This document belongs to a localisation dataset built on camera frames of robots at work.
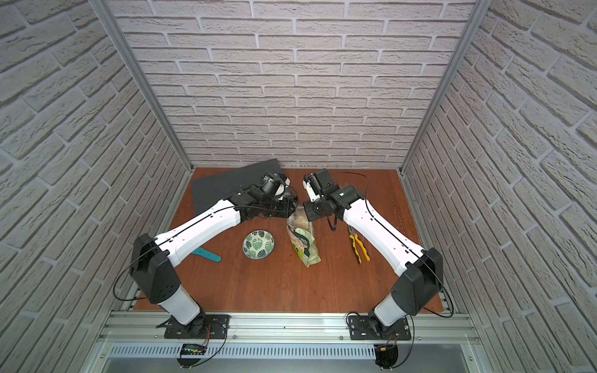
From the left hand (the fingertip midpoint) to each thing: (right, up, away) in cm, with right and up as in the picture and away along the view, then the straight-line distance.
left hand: (292, 201), depth 81 cm
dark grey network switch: (-41, +5, +31) cm, 51 cm away
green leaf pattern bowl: (-15, -18, +11) cm, 26 cm away
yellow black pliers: (+25, -15, +12) cm, 31 cm away
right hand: (+4, -3, -3) cm, 6 cm away
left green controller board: (-31, -46, -10) cm, 57 cm away
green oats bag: (+3, -11, -4) cm, 12 cm away
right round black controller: (+30, -48, -10) cm, 58 cm away
